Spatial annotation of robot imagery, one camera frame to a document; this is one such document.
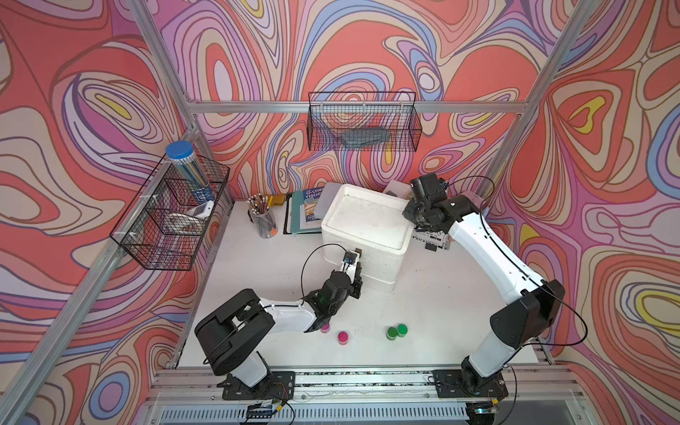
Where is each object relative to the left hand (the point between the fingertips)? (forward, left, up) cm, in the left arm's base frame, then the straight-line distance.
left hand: (362, 269), depth 86 cm
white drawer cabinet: (+10, -3, +13) cm, 16 cm away
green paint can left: (-18, -9, -9) cm, 21 cm away
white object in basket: (+6, +46, +22) cm, 51 cm away
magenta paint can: (-16, +12, -9) cm, 22 cm away
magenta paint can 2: (-19, +6, -9) cm, 22 cm away
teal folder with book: (+34, +25, -9) cm, 43 cm away
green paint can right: (-17, -12, -8) cm, 22 cm away
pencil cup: (+23, +38, +2) cm, 44 cm away
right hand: (+10, -15, +14) cm, 23 cm away
